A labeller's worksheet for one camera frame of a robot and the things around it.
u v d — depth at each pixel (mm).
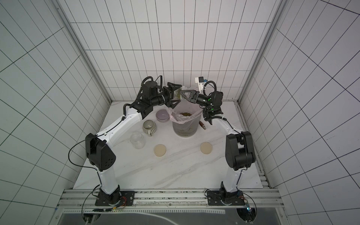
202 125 974
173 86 681
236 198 692
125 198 723
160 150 905
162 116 1045
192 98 687
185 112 1033
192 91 698
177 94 715
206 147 923
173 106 749
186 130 922
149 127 1012
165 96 678
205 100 697
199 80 699
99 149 458
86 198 697
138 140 866
